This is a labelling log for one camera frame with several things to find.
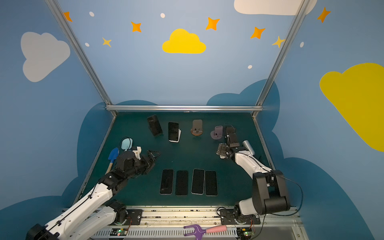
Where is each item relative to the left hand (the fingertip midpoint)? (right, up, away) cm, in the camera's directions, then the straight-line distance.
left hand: (161, 158), depth 78 cm
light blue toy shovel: (-29, +5, +23) cm, 38 cm away
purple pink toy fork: (+20, -34, -7) cm, 40 cm away
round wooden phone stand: (+20, +15, +29) cm, 38 cm away
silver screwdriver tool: (+52, +6, +19) cm, 56 cm away
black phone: (+10, -17, +10) cm, 22 cm away
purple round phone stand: (+34, +12, +26) cm, 45 cm away
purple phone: (+2, -15, +7) cm, 17 cm away
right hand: (+39, +3, +15) cm, 42 cm away
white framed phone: (+20, -15, +8) cm, 26 cm away
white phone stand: (+7, +11, +26) cm, 29 cm away
